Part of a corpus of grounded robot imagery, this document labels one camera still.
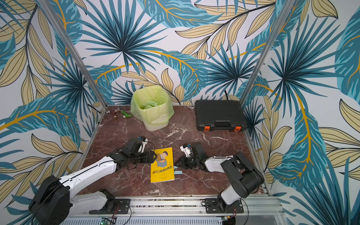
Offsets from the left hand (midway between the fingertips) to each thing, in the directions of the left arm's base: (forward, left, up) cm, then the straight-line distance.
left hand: (150, 158), depth 83 cm
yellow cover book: (-4, -7, -6) cm, 10 cm away
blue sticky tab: (-6, -17, -6) cm, 19 cm away
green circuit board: (-31, +20, -9) cm, 38 cm away
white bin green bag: (+39, +4, +6) cm, 39 cm away
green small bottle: (+37, +26, -5) cm, 46 cm away
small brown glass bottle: (+35, +34, -5) cm, 49 cm away
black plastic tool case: (+34, -46, +1) cm, 57 cm away
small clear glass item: (+41, +41, -5) cm, 58 cm away
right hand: (-2, -14, -3) cm, 15 cm away
